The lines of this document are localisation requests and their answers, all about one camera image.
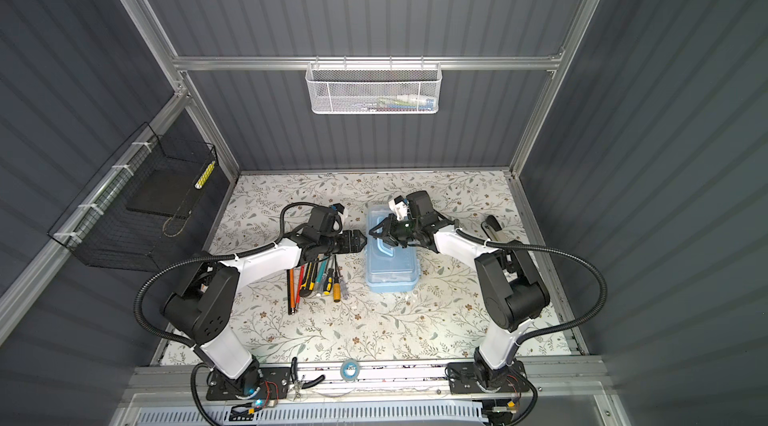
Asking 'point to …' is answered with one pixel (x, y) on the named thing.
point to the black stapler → (491, 227)
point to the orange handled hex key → (292, 291)
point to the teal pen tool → (320, 274)
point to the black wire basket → (159, 199)
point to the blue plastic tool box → (390, 268)
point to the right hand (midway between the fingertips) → (372, 237)
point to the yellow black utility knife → (311, 276)
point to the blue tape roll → (349, 370)
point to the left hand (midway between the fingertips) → (362, 241)
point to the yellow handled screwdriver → (336, 284)
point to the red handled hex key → (300, 279)
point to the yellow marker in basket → (205, 175)
